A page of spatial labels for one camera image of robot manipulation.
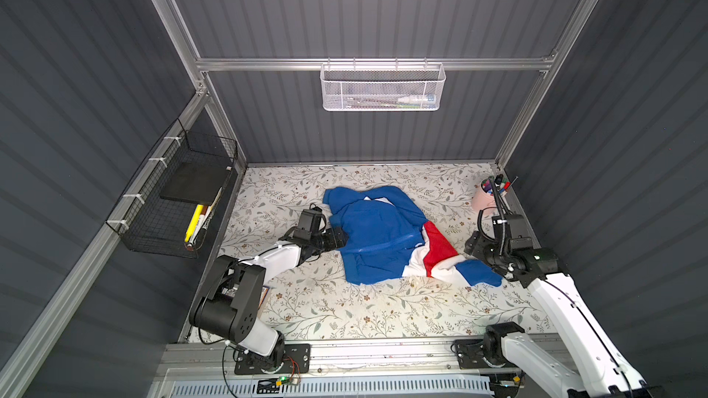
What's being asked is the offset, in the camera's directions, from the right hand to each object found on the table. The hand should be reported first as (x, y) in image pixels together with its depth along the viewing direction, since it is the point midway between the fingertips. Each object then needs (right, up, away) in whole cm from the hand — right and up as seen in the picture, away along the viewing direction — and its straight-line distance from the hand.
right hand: (481, 247), depth 78 cm
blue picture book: (-64, -15, +5) cm, 66 cm away
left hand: (-40, -1, +13) cm, 43 cm away
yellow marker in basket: (-78, +8, -7) cm, 79 cm away
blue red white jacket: (-26, +1, +14) cm, 29 cm away
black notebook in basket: (-81, +19, -1) cm, 83 cm away
